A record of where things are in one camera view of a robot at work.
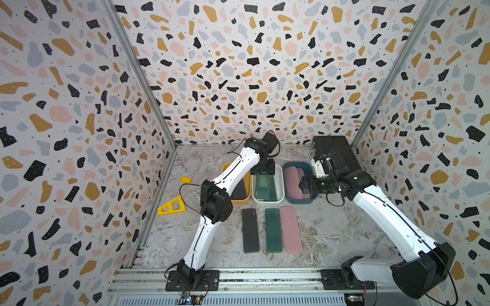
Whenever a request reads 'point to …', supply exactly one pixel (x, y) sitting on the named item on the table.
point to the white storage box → (279, 177)
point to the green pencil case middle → (273, 231)
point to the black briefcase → (338, 149)
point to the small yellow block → (185, 180)
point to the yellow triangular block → (171, 207)
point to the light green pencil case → (265, 188)
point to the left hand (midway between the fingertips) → (269, 172)
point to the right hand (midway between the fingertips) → (307, 184)
